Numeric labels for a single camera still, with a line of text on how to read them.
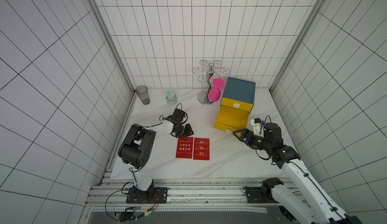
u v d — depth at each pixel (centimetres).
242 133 69
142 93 103
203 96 119
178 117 78
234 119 95
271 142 58
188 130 84
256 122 72
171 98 109
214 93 95
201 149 90
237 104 86
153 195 71
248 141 66
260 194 72
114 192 67
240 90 91
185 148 90
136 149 48
